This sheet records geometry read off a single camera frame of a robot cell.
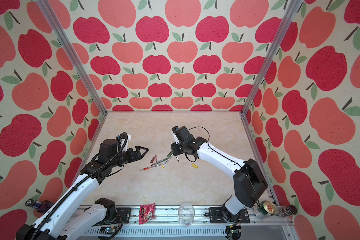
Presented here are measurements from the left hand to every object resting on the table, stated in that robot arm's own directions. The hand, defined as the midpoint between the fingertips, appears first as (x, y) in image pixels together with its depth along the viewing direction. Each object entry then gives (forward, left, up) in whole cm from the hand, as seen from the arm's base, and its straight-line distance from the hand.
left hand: (145, 152), depth 76 cm
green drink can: (-25, -58, -9) cm, 63 cm away
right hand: (+7, -16, -5) cm, 18 cm away
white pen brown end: (-2, -16, 0) cm, 16 cm away
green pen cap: (+9, -12, -19) cm, 24 cm away
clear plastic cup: (-24, -21, -20) cm, 38 cm away
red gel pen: (0, +4, -19) cm, 20 cm away
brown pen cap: (+6, 0, -19) cm, 20 cm away
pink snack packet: (-24, -1, -18) cm, 30 cm away
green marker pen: (+4, -5, -19) cm, 20 cm away
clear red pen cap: (+7, -2, -20) cm, 21 cm away
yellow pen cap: (+1, -27, -19) cm, 33 cm away
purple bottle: (-23, +43, -5) cm, 49 cm away
